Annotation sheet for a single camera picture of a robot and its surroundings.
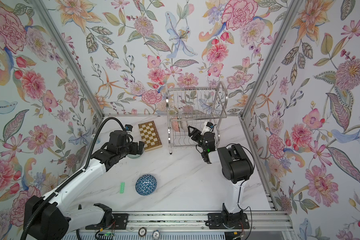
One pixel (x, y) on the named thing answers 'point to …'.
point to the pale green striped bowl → (135, 156)
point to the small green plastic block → (122, 187)
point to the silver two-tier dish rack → (188, 106)
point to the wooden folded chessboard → (150, 136)
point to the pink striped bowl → (184, 125)
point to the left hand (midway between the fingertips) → (139, 143)
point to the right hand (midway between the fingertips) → (190, 128)
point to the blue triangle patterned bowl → (146, 185)
